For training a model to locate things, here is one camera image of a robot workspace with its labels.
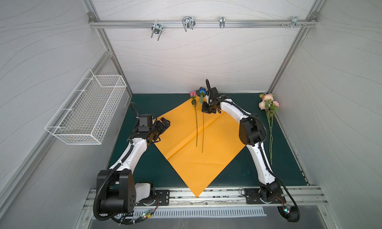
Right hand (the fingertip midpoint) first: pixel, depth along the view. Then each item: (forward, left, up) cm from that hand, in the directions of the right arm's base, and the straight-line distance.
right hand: (204, 106), depth 105 cm
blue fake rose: (+11, +3, +3) cm, 12 cm away
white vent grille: (-61, -1, -6) cm, 62 cm away
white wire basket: (-27, +55, +26) cm, 67 cm away
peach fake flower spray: (+6, -43, -4) cm, 44 cm away
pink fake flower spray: (+6, -51, -5) cm, 51 cm away
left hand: (-20, +21, +7) cm, 30 cm away
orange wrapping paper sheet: (-27, +2, -6) cm, 28 cm away
